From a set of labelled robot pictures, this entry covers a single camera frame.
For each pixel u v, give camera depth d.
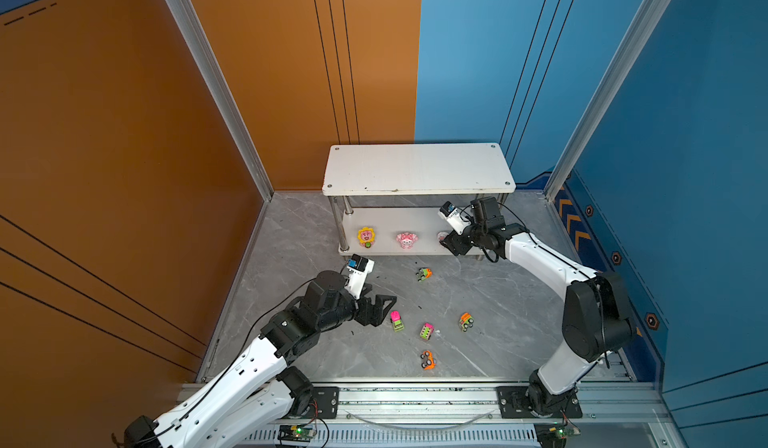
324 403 0.74
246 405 0.56
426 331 0.82
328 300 0.54
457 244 0.81
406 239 0.92
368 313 0.63
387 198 1.19
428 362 0.77
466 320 0.85
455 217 0.79
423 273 0.94
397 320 0.85
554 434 0.70
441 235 0.92
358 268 0.63
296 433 0.71
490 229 0.69
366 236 0.94
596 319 0.46
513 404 0.72
